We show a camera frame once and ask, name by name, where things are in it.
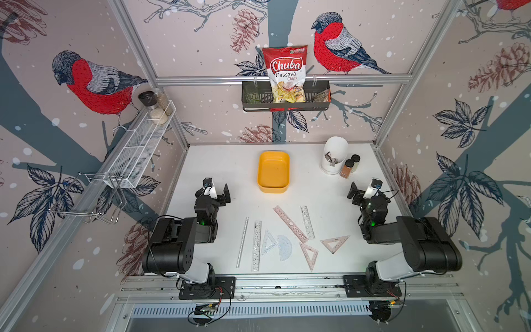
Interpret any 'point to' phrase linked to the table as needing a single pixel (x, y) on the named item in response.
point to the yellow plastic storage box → (274, 171)
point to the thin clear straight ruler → (243, 241)
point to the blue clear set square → (268, 242)
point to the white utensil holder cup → (337, 146)
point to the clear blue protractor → (285, 247)
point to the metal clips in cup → (328, 156)
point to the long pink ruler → (290, 224)
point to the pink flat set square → (341, 241)
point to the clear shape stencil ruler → (256, 246)
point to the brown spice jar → (346, 168)
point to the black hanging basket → (258, 96)
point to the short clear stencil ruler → (307, 222)
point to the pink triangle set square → (310, 254)
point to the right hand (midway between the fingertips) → (362, 183)
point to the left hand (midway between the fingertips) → (219, 181)
